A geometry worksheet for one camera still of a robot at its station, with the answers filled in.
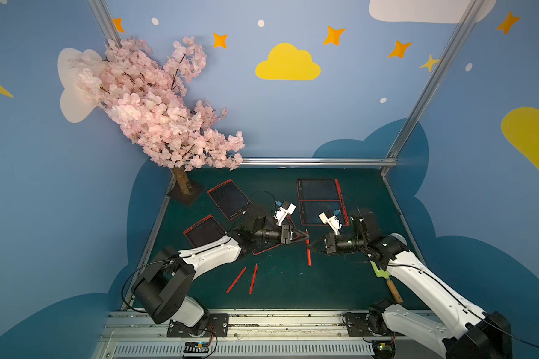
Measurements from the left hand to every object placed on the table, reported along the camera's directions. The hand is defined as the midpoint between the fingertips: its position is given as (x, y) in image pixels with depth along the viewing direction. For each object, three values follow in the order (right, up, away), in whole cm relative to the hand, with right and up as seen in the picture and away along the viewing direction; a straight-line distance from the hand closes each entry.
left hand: (309, 235), depth 73 cm
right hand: (+1, -3, 0) cm, 3 cm away
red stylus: (-27, -21, +10) cm, 36 cm away
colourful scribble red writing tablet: (+7, +5, +37) cm, 38 cm away
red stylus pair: (+23, +16, +42) cm, 51 cm away
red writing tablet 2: (-18, -9, +20) cm, 28 cm away
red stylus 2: (-20, -20, +11) cm, 30 cm away
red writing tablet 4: (-43, -4, +28) cm, 52 cm away
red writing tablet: (-33, +11, +36) cm, 50 cm away
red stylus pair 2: (-1, -4, -1) cm, 4 cm away
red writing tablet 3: (+12, +13, +40) cm, 43 cm away
